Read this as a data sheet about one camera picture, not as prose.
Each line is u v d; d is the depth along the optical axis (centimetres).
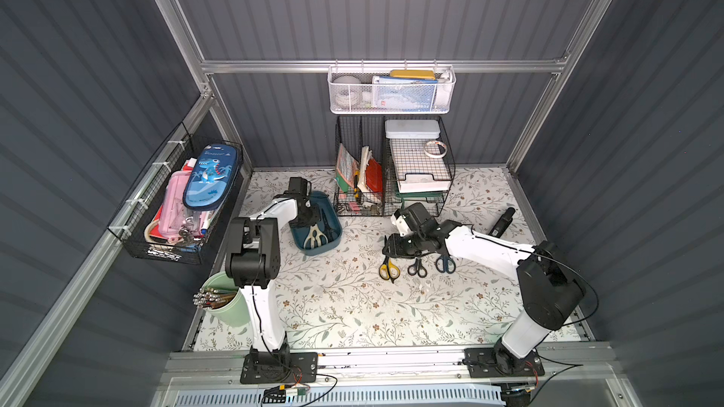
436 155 97
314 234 99
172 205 68
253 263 54
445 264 93
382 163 117
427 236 68
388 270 91
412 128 103
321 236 99
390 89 87
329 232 100
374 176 112
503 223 102
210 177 70
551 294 46
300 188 83
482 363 73
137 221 62
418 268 91
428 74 88
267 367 68
